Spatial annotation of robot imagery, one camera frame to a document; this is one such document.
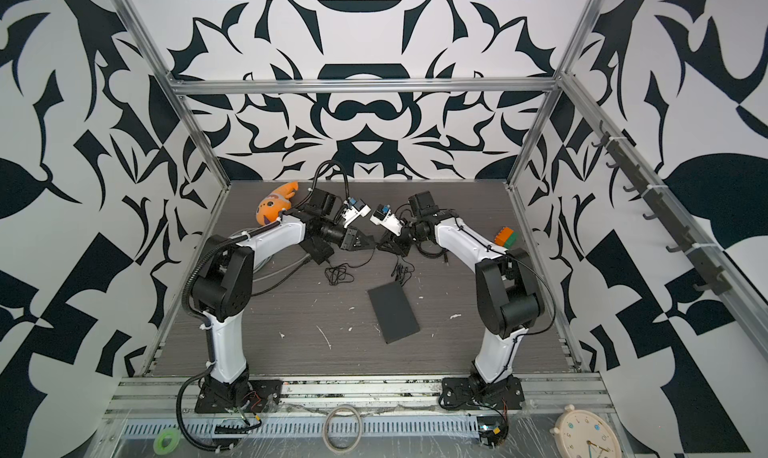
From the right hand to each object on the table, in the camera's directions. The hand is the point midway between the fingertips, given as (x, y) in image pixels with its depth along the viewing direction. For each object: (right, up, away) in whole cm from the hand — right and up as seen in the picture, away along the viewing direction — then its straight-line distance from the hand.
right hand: (384, 239), depth 89 cm
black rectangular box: (+3, -21, -1) cm, 21 cm away
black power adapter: (+6, -10, +5) cm, 13 cm away
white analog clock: (+44, -42, -21) cm, 64 cm away
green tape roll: (-49, -44, -20) cm, 69 cm away
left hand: (-2, -1, -2) cm, 3 cm away
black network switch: (-22, -4, +12) cm, 26 cm away
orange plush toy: (-38, +9, +13) cm, 41 cm away
